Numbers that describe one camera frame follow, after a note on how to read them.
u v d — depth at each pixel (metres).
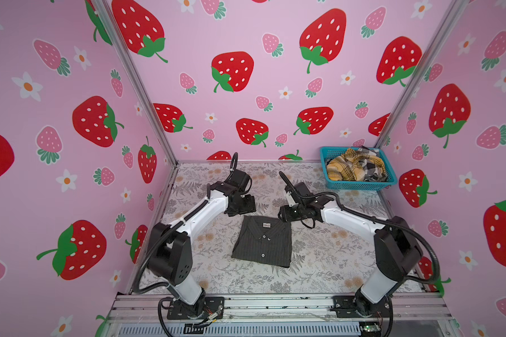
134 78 0.84
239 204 0.76
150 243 0.46
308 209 0.66
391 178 1.03
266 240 0.87
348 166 1.05
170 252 0.45
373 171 1.00
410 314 0.74
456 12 0.69
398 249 0.46
